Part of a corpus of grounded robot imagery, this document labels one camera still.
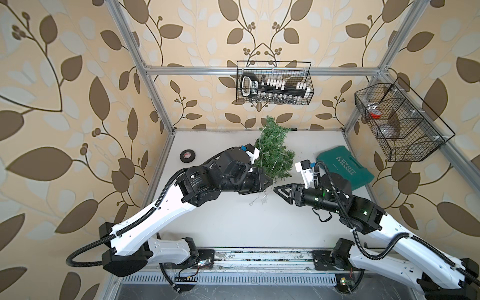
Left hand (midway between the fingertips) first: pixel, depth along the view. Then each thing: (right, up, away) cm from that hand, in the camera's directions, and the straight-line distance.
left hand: (273, 180), depth 57 cm
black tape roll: (-43, +5, +51) cm, 67 cm away
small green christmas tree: (+3, +7, +16) cm, 17 cm away
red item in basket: (+49, +24, +26) cm, 61 cm away
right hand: (+2, -5, +7) cm, 9 cm away
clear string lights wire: (-3, -4, -1) cm, 5 cm away
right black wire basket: (+56, +16, +17) cm, 60 cm away
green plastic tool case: (+43, +3, +42) cm, 60 cm away
